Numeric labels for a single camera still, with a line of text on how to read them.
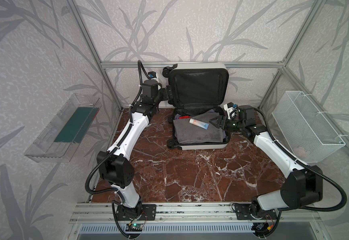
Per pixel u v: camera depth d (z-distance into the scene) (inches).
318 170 16.6
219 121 28.3
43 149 23.1
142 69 25.3
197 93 40.1
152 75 26.2
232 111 28.7
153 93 23.9
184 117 41.0
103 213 29.6
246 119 24.8
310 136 24.0
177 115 41.6
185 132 36.8
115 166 17.4
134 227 28.2
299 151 28.5
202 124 38.2
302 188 16.4
